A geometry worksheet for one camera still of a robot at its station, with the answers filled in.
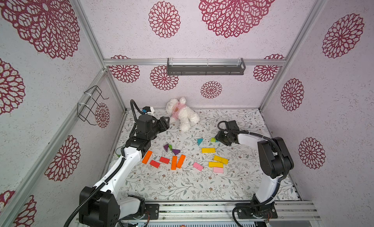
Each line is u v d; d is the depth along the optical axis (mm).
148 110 683
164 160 927
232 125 831
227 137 889
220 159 919
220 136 898
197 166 898
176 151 949
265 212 676
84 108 735
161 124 690
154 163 910
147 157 930
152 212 734
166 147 968
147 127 596
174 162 901
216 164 896
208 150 965
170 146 973
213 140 994
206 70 879
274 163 500
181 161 921
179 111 1093
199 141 1008
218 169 884
